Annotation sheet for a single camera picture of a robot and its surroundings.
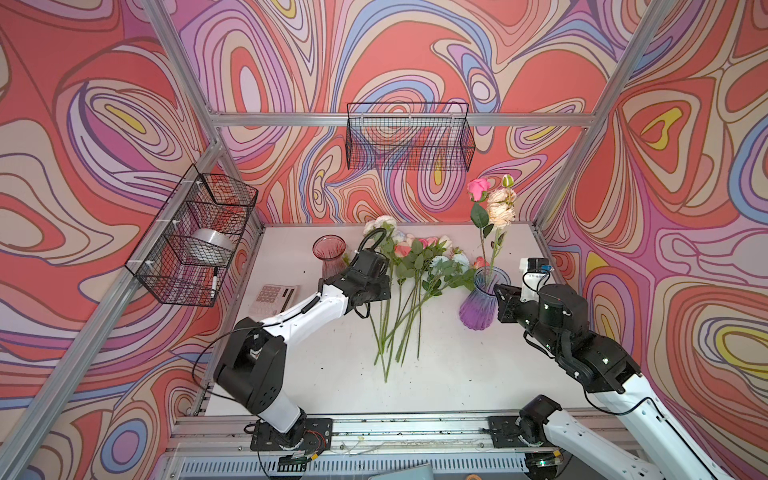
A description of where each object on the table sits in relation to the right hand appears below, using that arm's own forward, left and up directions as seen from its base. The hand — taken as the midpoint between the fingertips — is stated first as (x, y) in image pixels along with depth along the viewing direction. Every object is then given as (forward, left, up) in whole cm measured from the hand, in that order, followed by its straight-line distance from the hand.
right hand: (498, 294), depth 69 cm
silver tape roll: (+13, +68, +8) cm, 70 cm away
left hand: (+12, +25, -13) cm, 31 cm away
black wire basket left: (+11, +73, +7) cm, 74 cm away
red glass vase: (+23, +44, -9) cm, 50 cm away
